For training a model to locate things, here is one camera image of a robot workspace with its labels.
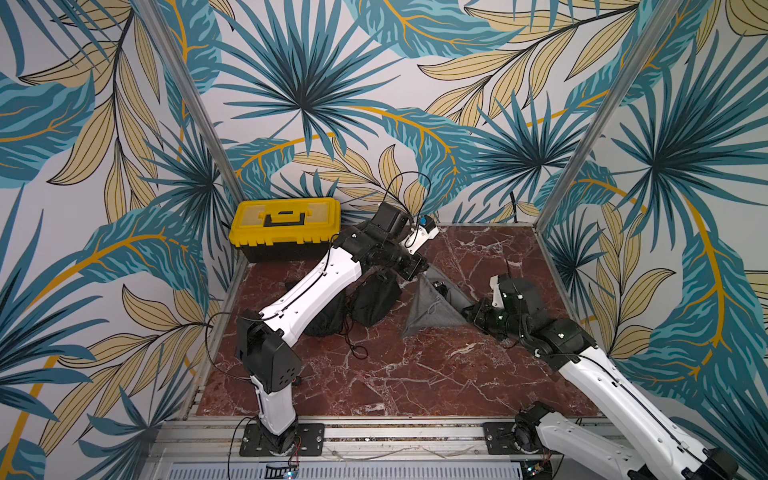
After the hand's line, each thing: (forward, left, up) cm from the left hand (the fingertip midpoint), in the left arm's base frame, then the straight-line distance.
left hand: (424, 270), depth 74 cm
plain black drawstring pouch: (+5, +13, -19) cm, 23 cm away
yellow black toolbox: (+23, +42, -11) cm, 49 cm away
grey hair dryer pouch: (-9, -1, -4) cm, 10 cm away
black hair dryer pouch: (-4, +26, -20) cm, 33 cm away
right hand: (-8, -9, -6) cm, 13 cm away
